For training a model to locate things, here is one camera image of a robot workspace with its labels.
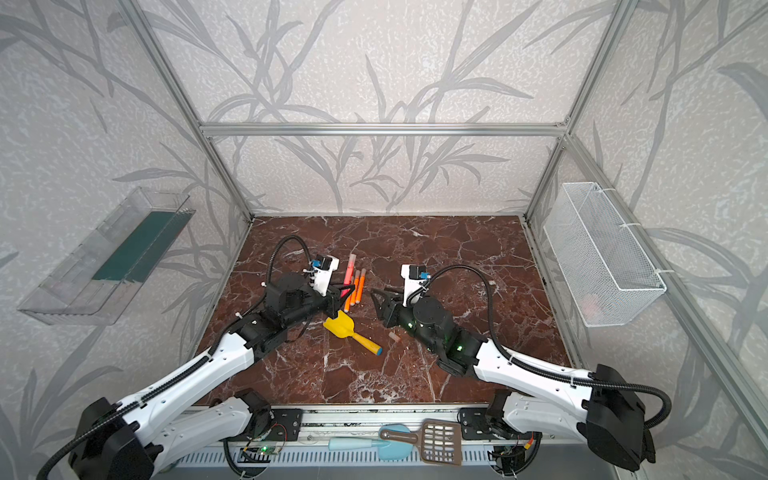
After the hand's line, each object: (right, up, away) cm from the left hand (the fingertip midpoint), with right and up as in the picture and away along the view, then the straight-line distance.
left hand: (358, 280), depth 75 cm
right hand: (+5, +1, -5) cm, 7 cm away
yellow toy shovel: (-7, -16, +15) cm, 23 cm away
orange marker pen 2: (-1, -2, +1) cm, 2 cm away
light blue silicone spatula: (+9, -40, -5) cm, 41 cm away
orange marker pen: (-2, -5, -1) cm, 5 cm away
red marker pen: (-2, +3, -2) cm, 4 cm away
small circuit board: (-21, -40, -5) cm, 45 cm away
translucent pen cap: (+9, -19, +13) cm, 25 cm away
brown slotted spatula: (+21, -39, -3) cm, 44 cm away
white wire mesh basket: (+54, +3, -15) cm, 56 cm away
